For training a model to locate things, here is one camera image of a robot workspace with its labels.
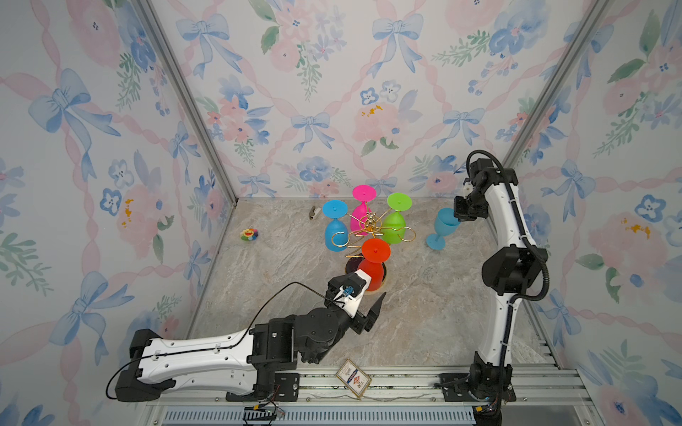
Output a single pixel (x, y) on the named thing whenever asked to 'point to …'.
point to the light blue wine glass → (445, 224)
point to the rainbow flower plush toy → (249, 234)
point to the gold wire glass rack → (375, 227)
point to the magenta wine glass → (363, 193)
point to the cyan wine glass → (337, 236)
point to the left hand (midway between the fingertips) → (370, 284)
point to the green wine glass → (394, 225)
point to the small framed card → (354, 377)
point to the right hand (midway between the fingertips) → (464, 215)
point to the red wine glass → (376, 252)
